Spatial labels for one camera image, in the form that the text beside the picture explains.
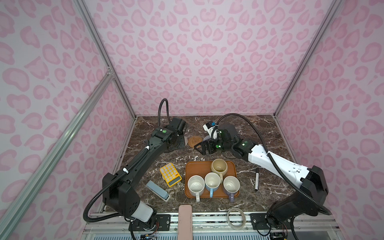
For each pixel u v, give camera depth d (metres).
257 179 0.86
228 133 0.58
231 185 0.84
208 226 0.72
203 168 0.91
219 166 0.90
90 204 0.36
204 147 0.67
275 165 0.47
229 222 0.72
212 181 0.84
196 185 0.84
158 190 0.80
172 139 0.55
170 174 0.88
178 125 0.62
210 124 0.68
